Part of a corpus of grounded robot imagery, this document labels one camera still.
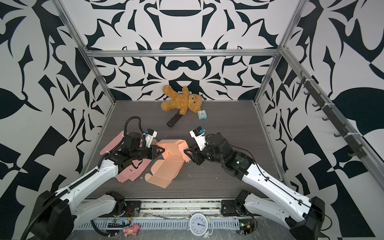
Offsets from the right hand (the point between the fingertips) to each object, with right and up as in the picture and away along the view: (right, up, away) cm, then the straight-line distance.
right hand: (187, 148), depth 68 cm
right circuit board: (+28, -37, +3) cm, 46 cm away
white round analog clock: (+6, -34, 0) cm, 35 cm away
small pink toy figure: (-25, -36, -1) cm, 43 cm away
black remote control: (-11, +13, +40) cm, 44 cm away
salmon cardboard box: (-12, -13, +9) cm, 20 cm away
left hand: (-12, -2, +12) cm, 17 cm away
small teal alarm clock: (+9, +16, +43) cm, 46 cm away
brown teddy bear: (-5, +25, +44) cm, 51 cm away
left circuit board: (-32, -35, +2) cm, 47 cm away
